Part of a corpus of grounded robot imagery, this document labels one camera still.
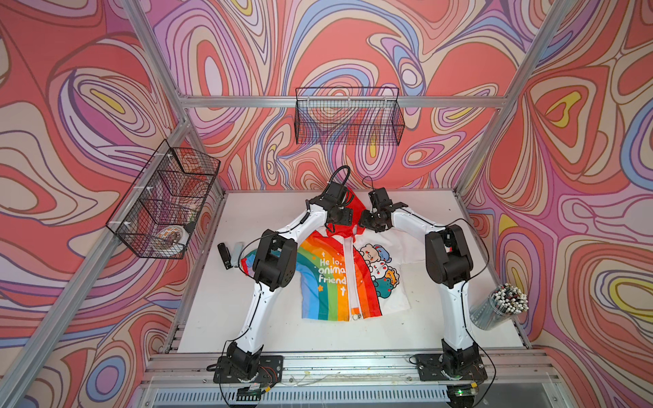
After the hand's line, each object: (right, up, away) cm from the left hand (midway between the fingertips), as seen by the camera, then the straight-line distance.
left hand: (348, 217), depth 101 cm
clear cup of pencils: (+40, -23, -32) cm, 56 cm away
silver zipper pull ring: (+2, -33, -17) cm, 37 cm away
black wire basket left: (-61, +2, -22) cm, 66 cm away
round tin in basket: (-52, -5, -31) cm, 60 cm away
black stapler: (-47, -14, -6) cm, 50 cm away
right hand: (+7, -4, +3) cm, 9 cm away
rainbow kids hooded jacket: (-1, -21, -8) cm, 22 cm away
